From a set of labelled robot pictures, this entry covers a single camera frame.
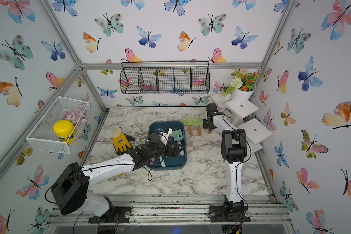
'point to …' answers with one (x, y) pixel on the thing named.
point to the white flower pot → (240, 97)
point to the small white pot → (224, 89)
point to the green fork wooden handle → (198, 122)
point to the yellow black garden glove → (121, 141)
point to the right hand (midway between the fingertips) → (210, 123)
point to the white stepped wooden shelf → (236, 111)
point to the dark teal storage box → (168, 163)
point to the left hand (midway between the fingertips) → (180, 144)
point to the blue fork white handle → (177, 136)
